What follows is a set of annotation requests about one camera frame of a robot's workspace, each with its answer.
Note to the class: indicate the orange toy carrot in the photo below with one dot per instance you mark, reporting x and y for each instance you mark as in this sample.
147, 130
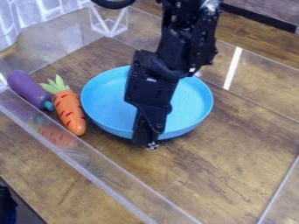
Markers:
67, 104

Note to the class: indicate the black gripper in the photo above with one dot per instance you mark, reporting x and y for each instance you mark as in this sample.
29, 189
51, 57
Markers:
153, 80

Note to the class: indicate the purple toy eggplant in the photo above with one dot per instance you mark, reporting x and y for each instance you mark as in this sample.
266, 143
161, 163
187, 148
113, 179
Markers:
25, 85

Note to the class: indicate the white patterned cloth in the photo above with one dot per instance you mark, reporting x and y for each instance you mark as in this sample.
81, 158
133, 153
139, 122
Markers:
23, 13

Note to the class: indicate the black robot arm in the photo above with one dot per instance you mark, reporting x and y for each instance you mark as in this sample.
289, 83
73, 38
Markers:
187, 48

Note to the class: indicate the dark wooden furniture edge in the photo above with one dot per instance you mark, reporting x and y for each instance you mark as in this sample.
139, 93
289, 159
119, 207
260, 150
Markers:
260, 18

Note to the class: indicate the blue round tray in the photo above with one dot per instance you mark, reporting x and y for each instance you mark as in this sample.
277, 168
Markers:
113, 114

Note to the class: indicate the clear acrylic barrier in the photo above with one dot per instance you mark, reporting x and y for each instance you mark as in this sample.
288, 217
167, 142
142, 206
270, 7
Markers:
214, 176

